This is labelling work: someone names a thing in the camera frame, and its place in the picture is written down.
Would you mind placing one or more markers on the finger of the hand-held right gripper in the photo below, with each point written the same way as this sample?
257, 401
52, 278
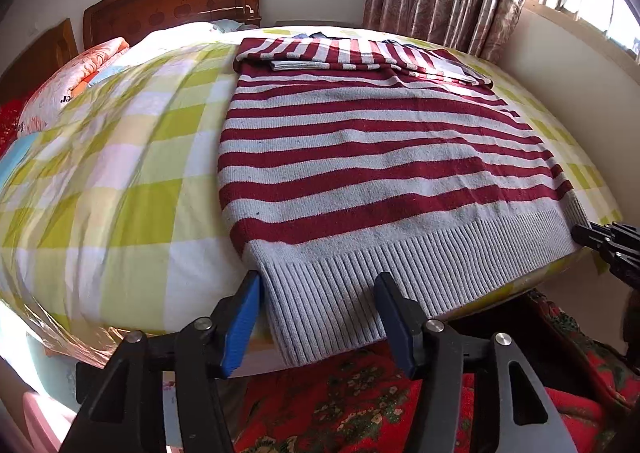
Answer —
595, 235
625, 268

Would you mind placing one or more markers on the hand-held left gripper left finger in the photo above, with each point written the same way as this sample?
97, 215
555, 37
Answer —
240, 328

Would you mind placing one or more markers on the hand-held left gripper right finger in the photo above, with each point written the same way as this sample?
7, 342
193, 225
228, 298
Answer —
396, 328

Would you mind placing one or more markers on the red grey striped sweater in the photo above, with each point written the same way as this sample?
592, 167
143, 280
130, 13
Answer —
370, 158

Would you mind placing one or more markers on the red floral blanket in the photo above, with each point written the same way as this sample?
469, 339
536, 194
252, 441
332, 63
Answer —
340, 403

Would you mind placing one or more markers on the yellow checked bed sheet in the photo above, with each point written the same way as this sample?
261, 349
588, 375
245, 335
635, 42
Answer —
125, 193

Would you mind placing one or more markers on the pink plastic object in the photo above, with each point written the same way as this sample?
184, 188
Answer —
42, 425

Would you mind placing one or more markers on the light blue cloth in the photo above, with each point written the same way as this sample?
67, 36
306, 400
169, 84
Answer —
17, 160

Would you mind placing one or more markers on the pink floral pillow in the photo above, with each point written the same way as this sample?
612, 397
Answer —
70, 83

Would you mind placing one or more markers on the white pillow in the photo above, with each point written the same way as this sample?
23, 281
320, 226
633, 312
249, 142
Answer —
175, 35

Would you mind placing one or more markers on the blue pillow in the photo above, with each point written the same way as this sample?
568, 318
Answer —
227, 25

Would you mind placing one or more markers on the small wooden headboard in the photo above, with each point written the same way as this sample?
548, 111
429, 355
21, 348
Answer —
40, 58

